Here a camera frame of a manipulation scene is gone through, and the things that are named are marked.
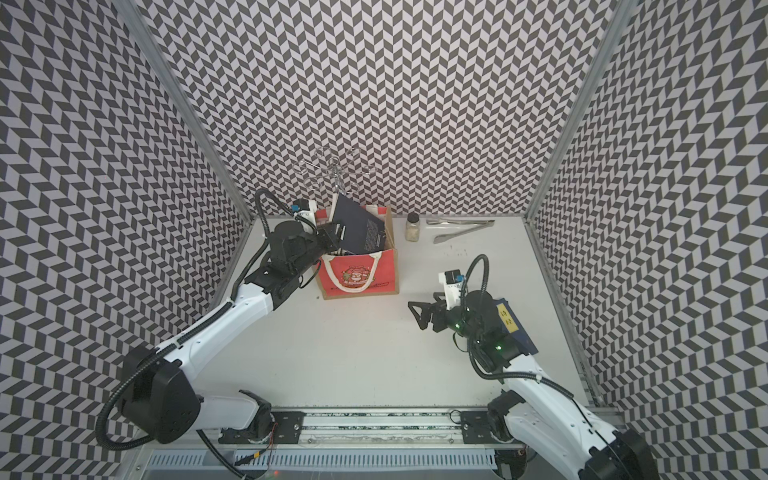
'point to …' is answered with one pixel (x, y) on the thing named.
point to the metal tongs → (480, 223)
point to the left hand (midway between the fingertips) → (345, 225)
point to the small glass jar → (412, 227)
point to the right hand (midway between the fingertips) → (423, 305)
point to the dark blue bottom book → (365, 231)
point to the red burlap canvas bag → (376, 273)
